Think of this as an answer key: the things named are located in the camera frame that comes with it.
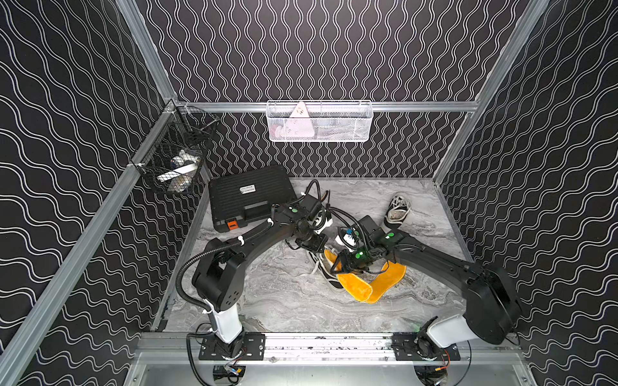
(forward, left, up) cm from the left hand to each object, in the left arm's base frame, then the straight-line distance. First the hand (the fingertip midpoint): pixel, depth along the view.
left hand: (323, 246), depth 84 cm
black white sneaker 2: (+23, -31, -7) cm, 39 cm away
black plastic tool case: (+25, +34, -7) cm, 43 cm away
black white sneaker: (-4, 0, -3) cm, 5 cm away
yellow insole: (-15, -11, +2) cm, 18 cm away
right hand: (-8, -4, -2) cm, 9 cm away
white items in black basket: (+8, +45, +23) cm, 51 cm away
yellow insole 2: (-3, -26, -12) cm, 29 cm away
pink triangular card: (+37, +11, +23) cm, 46 cm away
